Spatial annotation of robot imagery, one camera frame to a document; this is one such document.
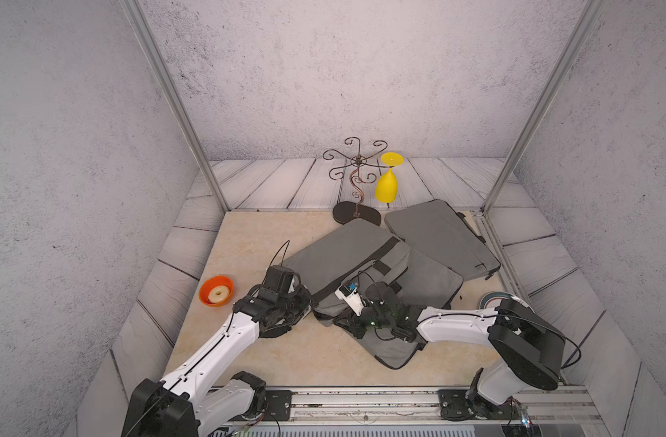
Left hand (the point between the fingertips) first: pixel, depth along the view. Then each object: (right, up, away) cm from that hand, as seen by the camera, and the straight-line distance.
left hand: (325, 302), depth 80 cm
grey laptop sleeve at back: (+44, +21, +30) cm, 57 cm away
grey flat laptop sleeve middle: (+35, +3, +11) cm, 37 cm away
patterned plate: (+55, -2, +12) cm, 57 cm away
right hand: (+3, -6, 0) cm, 7 cm away
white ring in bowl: (-36, 0, +12) cm, 38 cm away
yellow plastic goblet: (+21, +36, +17) cm, 45 cm away
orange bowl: (-38, +4, +14) cm, 41 cm away
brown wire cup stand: (+8, +29, +39) cm, 49 cm away
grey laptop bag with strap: (+11, +15, +22) cm, 29 cm away
